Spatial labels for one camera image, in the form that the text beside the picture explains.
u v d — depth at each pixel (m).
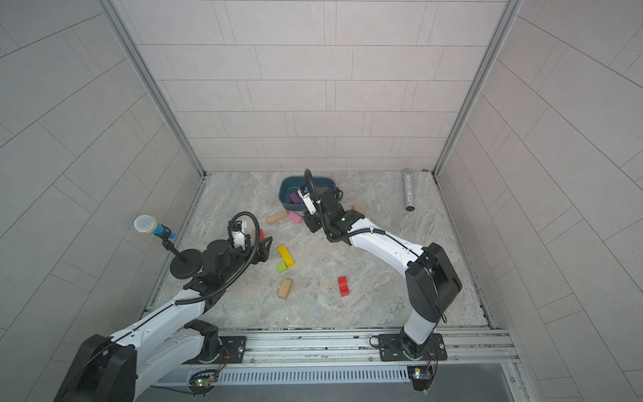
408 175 1.12
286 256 0.89
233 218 0.64
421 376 0.68
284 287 0.82
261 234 0.94
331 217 0.62
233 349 0.71
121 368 0.39
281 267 0.87
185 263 0.87
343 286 0.83
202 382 0.64
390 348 0.71
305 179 0.68
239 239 0.72
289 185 1.06
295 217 1.01
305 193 0.71
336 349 0.73
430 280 0.46
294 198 1.05
